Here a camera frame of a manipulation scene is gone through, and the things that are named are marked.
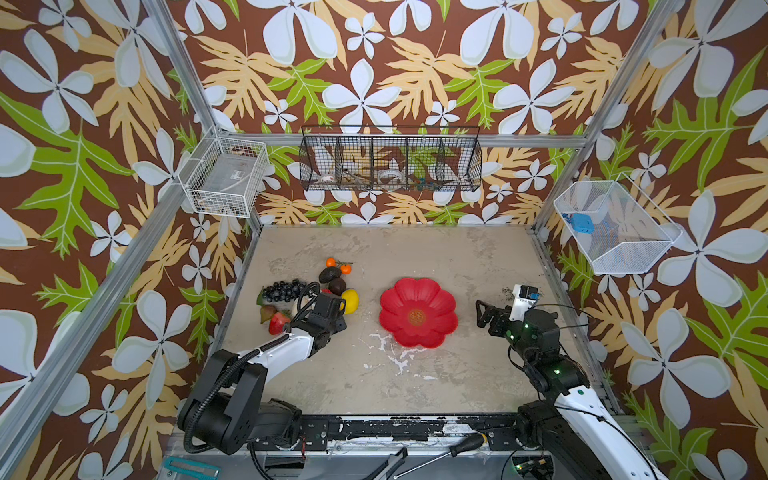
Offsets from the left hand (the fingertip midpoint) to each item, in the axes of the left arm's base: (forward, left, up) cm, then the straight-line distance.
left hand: (335, 313), depth 92 cm
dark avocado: (+15, +4, 0) cm, 15 cm away
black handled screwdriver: (-36, -33, 0) cm, 48 cm away
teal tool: (-40, +29, -3) cm, 49 cm away
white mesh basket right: (+10, -80, +27) cm, 85 cm away
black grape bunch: (+8, +18, 0) cm, 20 cm away
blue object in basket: (+17, -72, +24) cm, 78 cm away
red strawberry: (-3, +17, +1) cm, 17 cm away
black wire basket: (+43, -18, +28) cm, 54 cm away
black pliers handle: (-39, -17, -2) cm, 42 cm away
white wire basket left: (+29, +32, +30) cm, 53 cm away
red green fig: (+1, +22, -1) cm, 22 cm away
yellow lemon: (+4, -5, +1) cm, 6 cm away
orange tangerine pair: (+19, -2, -1) cm, 19 cm away
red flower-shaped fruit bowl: (+2, -26, -3) cm, 27 cm away
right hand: (-4, -44, +14) cm, 46 cm away
